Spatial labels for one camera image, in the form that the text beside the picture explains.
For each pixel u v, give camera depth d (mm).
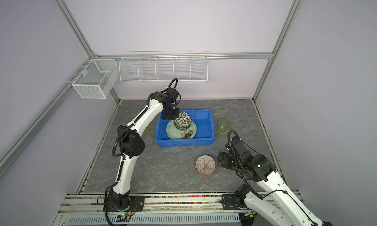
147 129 628
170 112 791
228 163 620
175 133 959
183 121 974
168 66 995
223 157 638
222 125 1013
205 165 844
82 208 738
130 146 587
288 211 406
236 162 518
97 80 992
